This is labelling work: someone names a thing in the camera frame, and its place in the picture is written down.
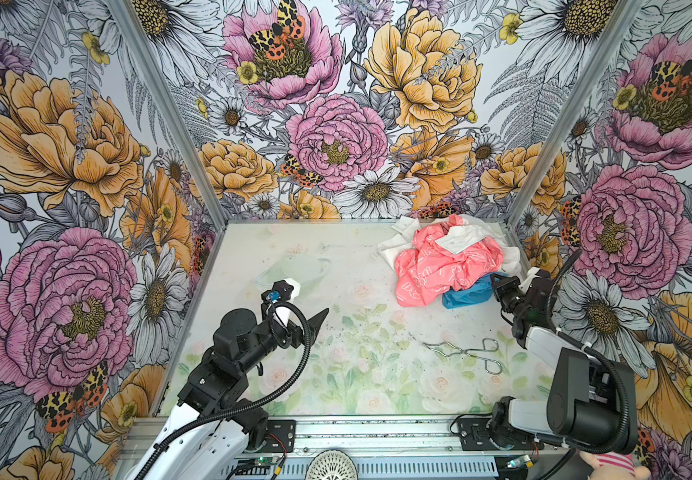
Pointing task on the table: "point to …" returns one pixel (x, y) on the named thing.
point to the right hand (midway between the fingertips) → (489, 279)
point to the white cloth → (471, 233)
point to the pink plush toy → (614, 466)
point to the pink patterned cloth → (428, 269)
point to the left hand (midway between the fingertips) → (309, 308)
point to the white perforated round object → (332, 465)
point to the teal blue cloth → (477, 293)
